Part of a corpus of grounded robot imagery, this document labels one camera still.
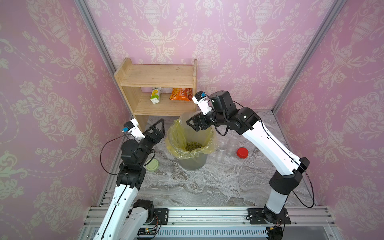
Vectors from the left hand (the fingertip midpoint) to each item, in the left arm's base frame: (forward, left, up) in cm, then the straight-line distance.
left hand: (162, 124), depth 66 cm
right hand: (+3, -14, +1) cm, 15 cm away
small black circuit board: (-36, +8, -39) cm, 53 cm away
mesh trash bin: (-7, -14, -23) cm, 28 cm away
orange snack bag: (+33, -6, -9) cm, 35 cm away
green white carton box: (+32, +11, -9) cm, 35 cm away
